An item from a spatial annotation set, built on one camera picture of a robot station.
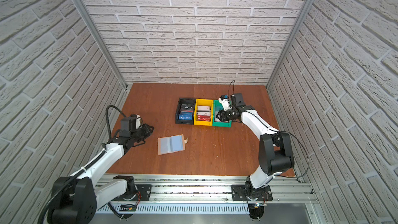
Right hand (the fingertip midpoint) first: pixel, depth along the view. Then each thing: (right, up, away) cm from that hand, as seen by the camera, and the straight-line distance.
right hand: (220, 114), depth 90 cm
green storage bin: (0, +4, +10) cm, 11 cm away
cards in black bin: (-22, +1, +13) cm, 25 cm away
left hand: (-39, -7, -4) cm, 39 cm away
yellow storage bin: (-10, +7, +11) cm, 17 cm away
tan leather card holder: (-29, -18, -1) cm, 34 cm away
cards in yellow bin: (-10, -1, +12) cm, 16 cm away
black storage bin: (-24, +8, +20) cm, 32 cm away
